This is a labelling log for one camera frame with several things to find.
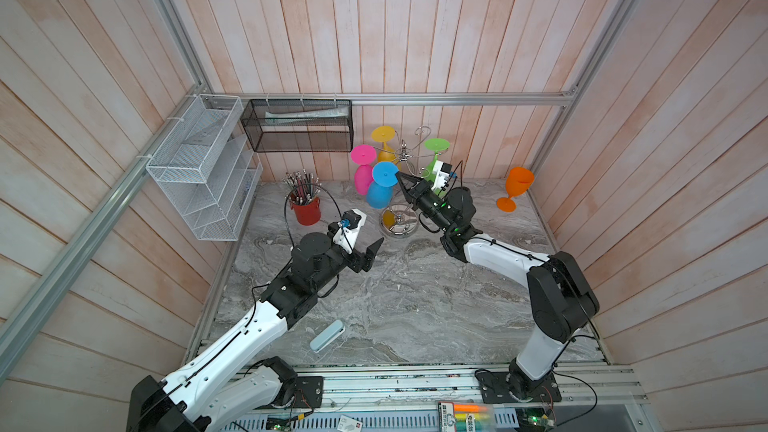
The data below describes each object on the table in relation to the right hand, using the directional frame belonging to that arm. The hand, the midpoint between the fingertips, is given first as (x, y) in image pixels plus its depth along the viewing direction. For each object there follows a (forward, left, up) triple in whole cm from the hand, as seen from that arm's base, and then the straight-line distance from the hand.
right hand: (393, 175), depth 76 cm
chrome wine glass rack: (+10, -4, -32) cm, 34 cm away
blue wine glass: (0, +4, -5) cm, 6 cm away
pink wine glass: (+10, +8, -2) cm, 13 cm away
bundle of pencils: (+13, +30, -19) cm, 38 cm away
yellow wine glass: (+20, +3, -2) cm, 20 cm away
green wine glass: (+12, -12, 0) cm, 17 cm away
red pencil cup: (+8, +29, -28) cm, 41 cm away
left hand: (-15, +6, -6) cm, 17 cm away
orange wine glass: (+17, -44, -19) cm, 51 cm away
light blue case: (-32, +17, -29) cm, 46 cm away
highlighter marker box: (-49, -16, -31) cm, 60 cm away
